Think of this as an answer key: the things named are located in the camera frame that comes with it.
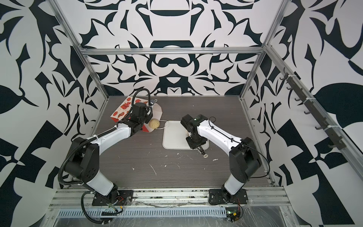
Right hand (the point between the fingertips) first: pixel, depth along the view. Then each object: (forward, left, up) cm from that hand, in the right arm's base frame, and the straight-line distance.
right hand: (196, 144), depth 83 cm
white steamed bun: (+18, +27, -4) cm, 33 cm away
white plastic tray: (+11, +14, -10) cm, 20 cm away
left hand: (+22, +31, +10) cm, 39 cm away
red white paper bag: (+28, +46, +3) cm, 54 cm away
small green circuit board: (-32, -16, -11) cm, 38 cm away
